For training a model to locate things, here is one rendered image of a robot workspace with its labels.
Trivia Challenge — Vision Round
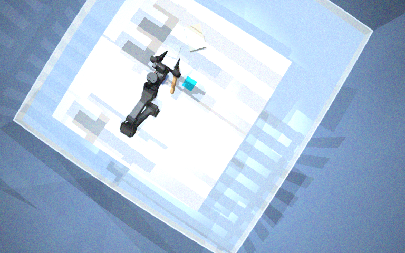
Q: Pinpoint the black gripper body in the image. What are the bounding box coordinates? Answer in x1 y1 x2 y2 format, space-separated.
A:
150 56 181 80

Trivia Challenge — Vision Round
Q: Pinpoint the white flat box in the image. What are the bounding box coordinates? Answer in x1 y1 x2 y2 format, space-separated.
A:
184 23 206 52

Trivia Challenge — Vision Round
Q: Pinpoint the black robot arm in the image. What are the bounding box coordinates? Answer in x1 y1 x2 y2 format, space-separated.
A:
120 62 168 138

